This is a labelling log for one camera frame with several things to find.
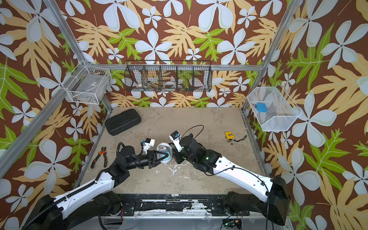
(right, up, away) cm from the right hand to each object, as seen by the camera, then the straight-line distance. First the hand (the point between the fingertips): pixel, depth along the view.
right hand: (172, 147), depth 74 cm
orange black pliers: (-47, -7, +21) cm, 52 cm away
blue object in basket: (+54, +23, +11) cm, 59 cm away
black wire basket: (-4, +46, +23) cm, 51 cm away
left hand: (-1, -3, -5) cm, 6 cm away
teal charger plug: (-2, -4, -5) cm, 7 cm away
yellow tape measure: (+39, +4, +27) cm, 48 cm away
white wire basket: (-52, +37, +12) cm, 65 cm away
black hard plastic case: (-40, +14, +30) cm, 52 cm away
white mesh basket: (+60, +19, +3) cm, 63 cm away
